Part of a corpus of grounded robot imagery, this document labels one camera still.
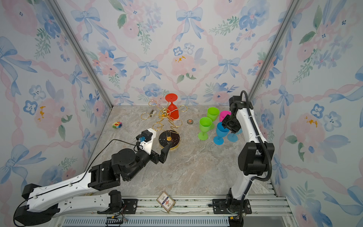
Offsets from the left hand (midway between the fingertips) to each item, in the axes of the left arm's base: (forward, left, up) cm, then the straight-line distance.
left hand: (162, 137), depth 59 cm
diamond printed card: (-18, 0, -35) cm, 39 cm away
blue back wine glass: (+17, -32, -20) cm, 41 cm away
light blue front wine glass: (+23, -44, -35) cm, 61 cm away
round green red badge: (+37, -14, -35) cm, 53 cm away
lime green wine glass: (+33, -29, -20) cm, 48 cm away
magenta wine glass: (+33, -36, -22) cm, 54 cm away
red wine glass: (+21, -3, -7) cm, 23 cm away
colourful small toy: (+33, +41, -35) cm, 63 cm away
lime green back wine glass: (+24, -23, -22) cm, 40 cm away
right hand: (+20, -36, -19) cm, 45 cm away
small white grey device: (+45, +16, -34) cm, 58 cm away
